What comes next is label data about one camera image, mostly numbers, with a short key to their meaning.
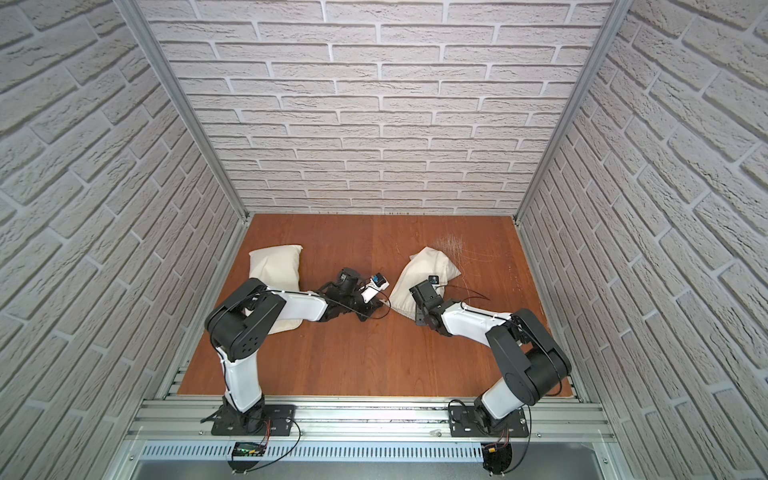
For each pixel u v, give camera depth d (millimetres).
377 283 844
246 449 722
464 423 728
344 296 793
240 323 508
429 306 720
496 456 698
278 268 976
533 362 448
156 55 764
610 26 711
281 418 730
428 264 974
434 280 834
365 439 742
